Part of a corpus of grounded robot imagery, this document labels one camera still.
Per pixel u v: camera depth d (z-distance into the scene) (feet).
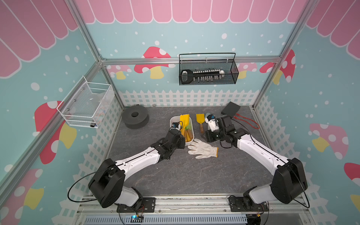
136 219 2.39
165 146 2.12
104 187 1.39
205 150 3.09
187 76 2.94
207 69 3.02
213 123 2.48
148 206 2.44
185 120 3.00
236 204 2.43
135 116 3.48
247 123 3.48
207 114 3.81
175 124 2.50
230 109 3.93
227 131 2.11
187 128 3.34
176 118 3.46
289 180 1.38
